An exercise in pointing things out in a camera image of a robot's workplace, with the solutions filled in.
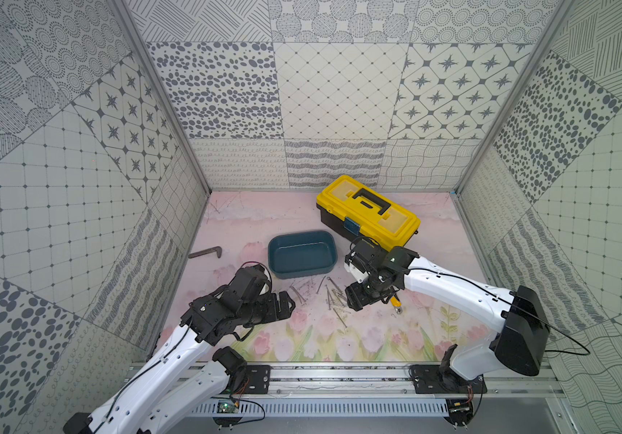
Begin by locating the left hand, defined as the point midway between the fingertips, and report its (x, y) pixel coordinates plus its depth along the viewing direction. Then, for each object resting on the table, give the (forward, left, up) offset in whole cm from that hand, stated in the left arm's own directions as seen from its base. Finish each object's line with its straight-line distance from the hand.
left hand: (284, 303), depth 72 cm
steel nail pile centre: (+10, -14, -16) cm, 24 cm away
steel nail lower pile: (+3, -16, -17) cm, 23 cm away
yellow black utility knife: (+7, -35, -16) cm, 39 cm away
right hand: (+3, -22, -6) cm, 23 cm away
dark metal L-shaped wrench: (+27, +31, -15) cm, 43 cm away
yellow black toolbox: (+32, -22, +2) cm, 39 cm away
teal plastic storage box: (+26, -1, -17) cm, 32 cm away
